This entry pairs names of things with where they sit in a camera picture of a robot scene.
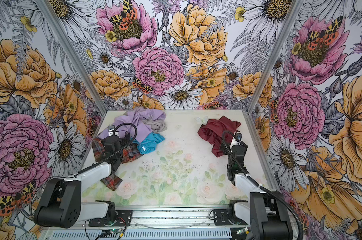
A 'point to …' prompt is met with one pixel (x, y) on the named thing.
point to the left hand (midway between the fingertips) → (118, 138)
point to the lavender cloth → (136, 117)
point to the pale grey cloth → (157, 126)
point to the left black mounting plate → (123, 218)
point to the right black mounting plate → (222, 217)
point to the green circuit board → (114, 230)
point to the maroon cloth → (212, 131)
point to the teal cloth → (149, 144)
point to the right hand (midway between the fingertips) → (231, 143)
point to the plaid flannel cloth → (130, 152)
